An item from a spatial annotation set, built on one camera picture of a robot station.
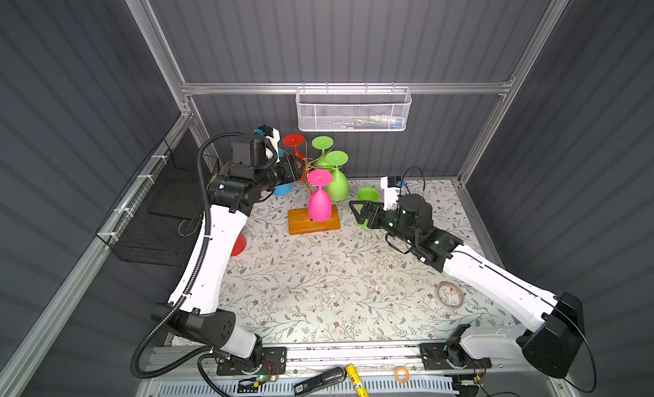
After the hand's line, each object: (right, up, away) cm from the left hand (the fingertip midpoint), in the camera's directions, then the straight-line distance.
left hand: (299, 163), depth 68 cm
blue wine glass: (-8, -6, +26) cm, 27 cm away
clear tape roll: (+49, -42, +18) cm, 67 cm away
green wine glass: (+21, -7, +26) cm, 35 cm away
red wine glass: (-4, +11, +19) cm, 22 cm away
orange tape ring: (+30, -59, +3) cm, 66 cm away
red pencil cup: (-28, -27, +30) cm, 49 cm away
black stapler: (+9, -57, -1) cm, 58 cm away
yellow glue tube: (+15, -60, +1) cm, 62 cm away
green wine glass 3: (+11, -5, +18) cm, 22 cm away
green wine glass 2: (+6, +10, +18) cm, 22 cm away
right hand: (+17, -12, +3) cm, 21 cm away
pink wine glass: (+5, -10, +12) cm, 17 cm away
